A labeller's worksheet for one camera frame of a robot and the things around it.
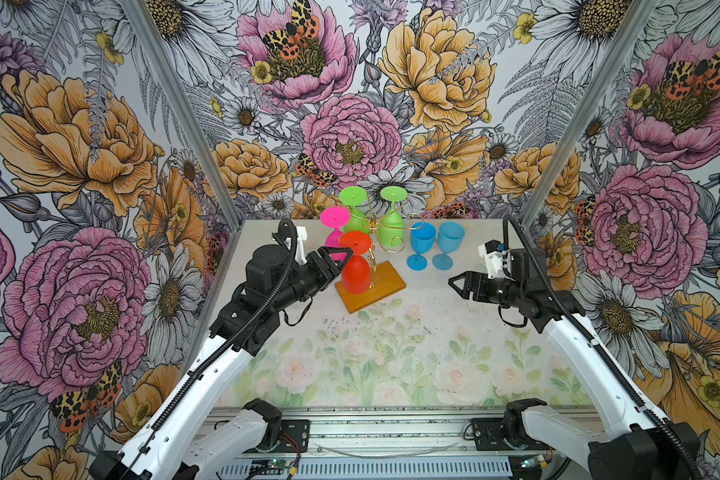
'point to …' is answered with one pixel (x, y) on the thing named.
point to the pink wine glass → (335, 217)
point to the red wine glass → (356, 271)
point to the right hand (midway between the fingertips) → (460, 292)
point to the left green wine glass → (353, 196)
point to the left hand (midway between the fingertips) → (349, 266)
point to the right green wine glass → (391, 229)
